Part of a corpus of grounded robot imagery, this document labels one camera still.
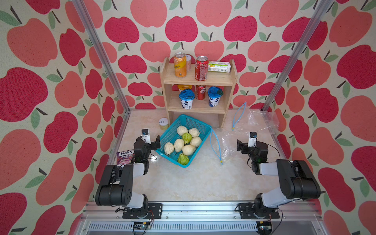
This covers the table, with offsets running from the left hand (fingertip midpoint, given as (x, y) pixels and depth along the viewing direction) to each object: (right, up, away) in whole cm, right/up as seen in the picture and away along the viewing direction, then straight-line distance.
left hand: (153, 137), depth 91 cm
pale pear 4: (+10, -7, +1) cm, 12 cm away
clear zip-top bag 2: (+46, -4, +4) cm, 46 cm away
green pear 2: (+19, -13, -5) cm, 24 cm away
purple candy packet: (-17, -13, 0) cm, 21 cm away
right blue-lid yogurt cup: (+39, +27, -3) cm, 47 cm away
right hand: (+61, -4, +2) cm, 61 cm away
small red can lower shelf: (+30, +29, +2) cm, 42 cm away
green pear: (+22, -1, +5) cm, 22 cm away
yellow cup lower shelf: (+19, +32, 0) cm, 37 cm away
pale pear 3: (+27, -3, +3) cm, 28 cm away
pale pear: (+18, +4, +11) cm, 21 cm away
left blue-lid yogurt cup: (+21, +25, -3) cm, 33 cm away
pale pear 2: (+26, +2, +8) cm, 28 cm away
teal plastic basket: (+10, +1, +8) cm, 13 cm away
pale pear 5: (+16, -5, +2) cm, 17 cm away
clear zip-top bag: (+70, +10, +21) cm, 74 cm away
